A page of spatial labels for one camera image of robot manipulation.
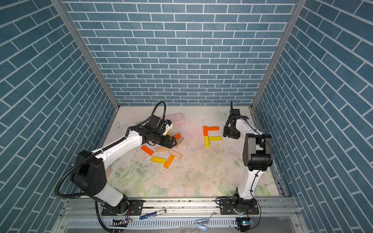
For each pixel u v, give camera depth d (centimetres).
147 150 95
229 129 85
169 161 91
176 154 93
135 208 74
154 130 67
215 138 102
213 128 108
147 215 70
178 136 101
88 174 43
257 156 52
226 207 74
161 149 94
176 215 72
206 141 99
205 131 106
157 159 90
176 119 110
